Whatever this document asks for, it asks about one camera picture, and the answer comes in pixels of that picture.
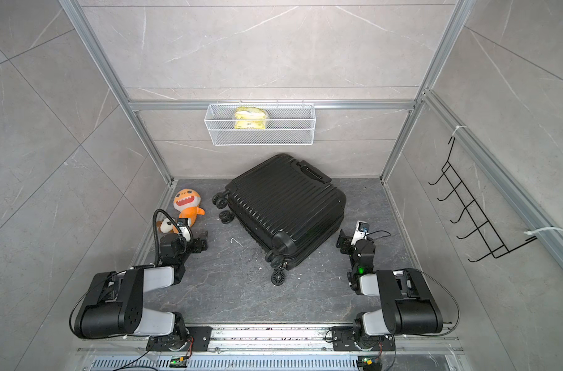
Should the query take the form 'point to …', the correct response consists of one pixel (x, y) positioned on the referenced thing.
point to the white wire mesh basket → (287, 124)
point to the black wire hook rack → (493, 243)
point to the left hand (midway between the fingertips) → (196, 228)
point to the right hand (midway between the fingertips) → (353, 231)
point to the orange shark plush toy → (187, 201)
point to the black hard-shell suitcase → (288, 208)
